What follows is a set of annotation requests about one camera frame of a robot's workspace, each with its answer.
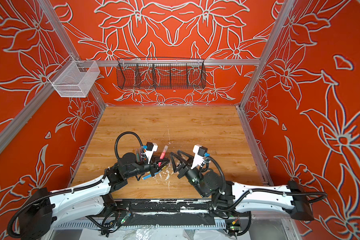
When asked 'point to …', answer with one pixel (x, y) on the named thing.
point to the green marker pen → (137, 155)
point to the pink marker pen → (162, 157)
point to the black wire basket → (156, 73)
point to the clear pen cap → (165, 147)
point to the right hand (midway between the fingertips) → (170, 155)
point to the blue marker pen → (149, 175)
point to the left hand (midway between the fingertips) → (168, 160)
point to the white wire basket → (74, 78)
